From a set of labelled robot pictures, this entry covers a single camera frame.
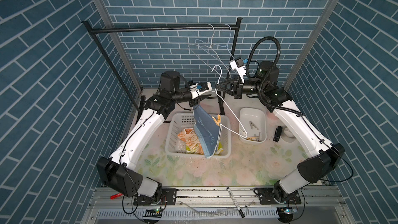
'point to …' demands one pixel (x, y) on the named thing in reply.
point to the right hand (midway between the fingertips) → (219, 88)
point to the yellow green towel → (219, 149)
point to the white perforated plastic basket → (174, 146)
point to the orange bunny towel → (189, 136)
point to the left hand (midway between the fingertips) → (211, 89)
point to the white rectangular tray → (252, 125)
